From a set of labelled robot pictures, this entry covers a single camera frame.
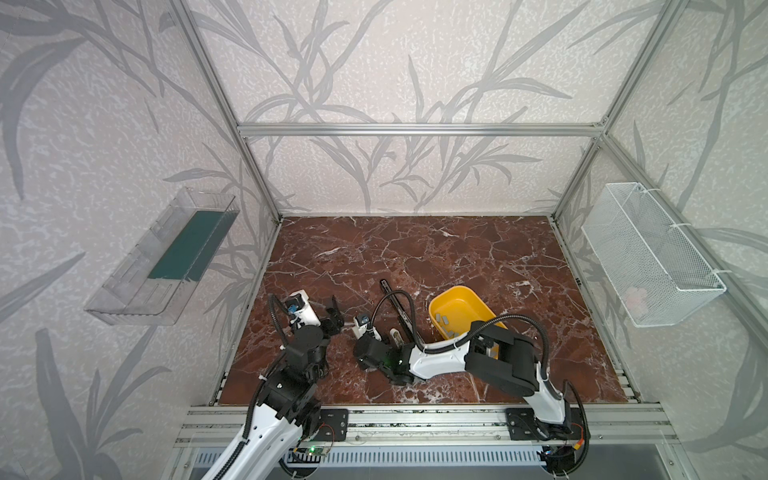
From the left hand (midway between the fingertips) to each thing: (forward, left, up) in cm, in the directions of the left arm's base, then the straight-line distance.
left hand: (329, 291), depth 78 cm
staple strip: (+1, -33, -19) cm, 38 cm away
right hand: (-5, -6, -18) cm, 19 cm away
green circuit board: (-33, +1, -18) cm, 38 cm away
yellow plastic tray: (+4, -35, -17) cm, 40 cm away
